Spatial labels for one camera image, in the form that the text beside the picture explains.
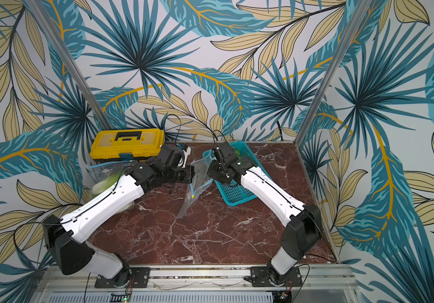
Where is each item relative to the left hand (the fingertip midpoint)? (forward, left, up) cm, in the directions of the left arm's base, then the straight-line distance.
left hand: (193, 175), depth 75 cm
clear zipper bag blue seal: (+9, +47, -15) cm, 50 cm away
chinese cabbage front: (+4, +46, -16) cm, 49 cm away
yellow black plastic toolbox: (+22, +36, -7) cm, 43 cm away
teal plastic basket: (+5, -20, -24) cm, 31 cm away
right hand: (+4, -6, -3) cm, 8 cm away
